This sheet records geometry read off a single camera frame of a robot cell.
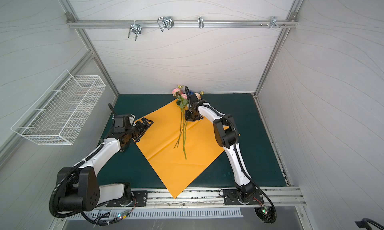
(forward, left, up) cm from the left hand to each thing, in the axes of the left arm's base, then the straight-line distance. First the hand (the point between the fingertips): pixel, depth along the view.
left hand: (152, 123), depth 88 cm
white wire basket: (-9, +37, +19) cm, 43 cm away
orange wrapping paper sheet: (-10, -14, -13) cm, 22 cm away
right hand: (+14, -21, -10) cm, 27 cm away
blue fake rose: (+36, -22, -10) cm, 43 cm away
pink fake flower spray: (+26, -15, -9) cm, 31 cm away
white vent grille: (-44, +11, -13) cm, 47 cm away
